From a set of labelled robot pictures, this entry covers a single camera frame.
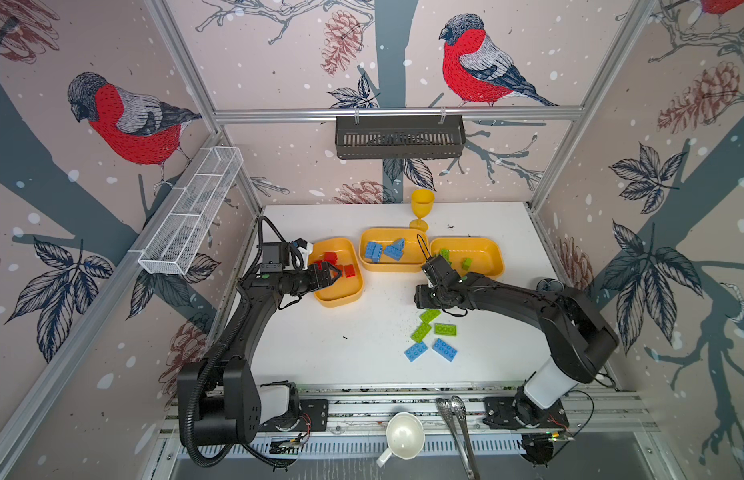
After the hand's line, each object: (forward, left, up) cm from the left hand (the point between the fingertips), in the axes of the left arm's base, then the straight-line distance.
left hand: (328, 276), depth 82 cm
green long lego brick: (-10, -27, -15) cm, 32 cm away
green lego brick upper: (-5, -30, -15) cm, 34 cm away
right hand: (-2, -27, -13) cm, 30 cm away
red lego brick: (+17, +3, -15) cm, 22 cm away
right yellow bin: (+17, -51, -14) cm, 56 cm away
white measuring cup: (-36, -20, -15) cm, 44 cm away
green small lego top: (+14, -46, -15) cm, 50 cm away
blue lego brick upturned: (+18, -12, -13) cm, 25 cm away
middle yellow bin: (+16, -27, -12) cm, 34 cm away
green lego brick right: (-10, -34, -15) cm, 39 cm away
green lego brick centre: (+17, -38, -13) cm, 44 cm away
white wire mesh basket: (+12, +37, +14) cm, 41 cm away
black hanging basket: (+49, -22, +14) cm, 55 cm away
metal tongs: (-32, -32, -10) cm, 46 cm away
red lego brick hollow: (+10, -5, -14) cm, 18 cm away
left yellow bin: (+4, -4, -15) cm, 16 cm away
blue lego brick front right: (-16, -33, -15) cm, 39 cm away
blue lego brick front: (-16, -25, -15) cm, 33 cm away
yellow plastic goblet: (+30, -30, -1) cm, 43 cm away
